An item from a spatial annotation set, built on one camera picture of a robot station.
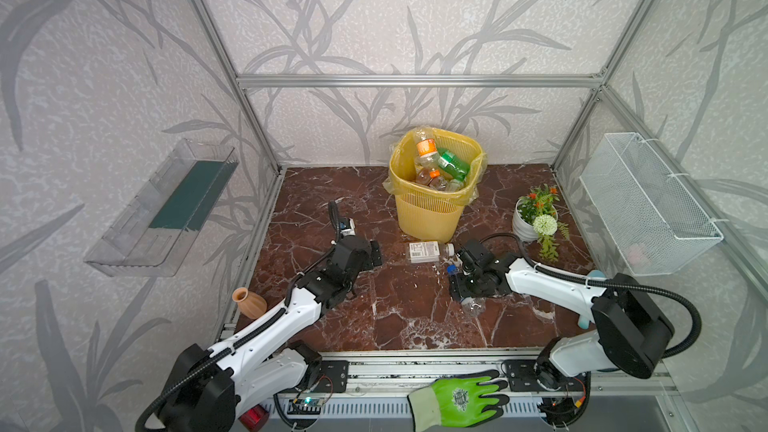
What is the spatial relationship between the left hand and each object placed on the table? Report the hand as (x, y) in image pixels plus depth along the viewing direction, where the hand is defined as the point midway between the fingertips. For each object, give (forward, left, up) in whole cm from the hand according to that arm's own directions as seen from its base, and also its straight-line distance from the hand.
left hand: (369, 237), depth 83 cm
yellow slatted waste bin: (+7, -17, +2) cm, 18 cm away
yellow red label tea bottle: (+17, -18, +6) cm, 26 cm away
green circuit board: (-38, +14, -16) cm, 44 cm away
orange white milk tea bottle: (+17, -25, +4) cm, 30 cm away
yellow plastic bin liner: (+21, -9, +7) cm, 24 cm away
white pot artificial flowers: (+7, -49, 0) cm, 50 cm away
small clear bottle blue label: (-16, -29, -9) cm, 34 cm away
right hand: (-8, -26, -12) cm, 30 cm away
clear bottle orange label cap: (+23, -17, +10) cm, 30 cm away
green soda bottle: (+21, -25, +7) cm, 34 cm away
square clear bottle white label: (+1, -17, -11) cm, 20 cm away
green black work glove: (-37, -23, -11) cm, 45 cm away
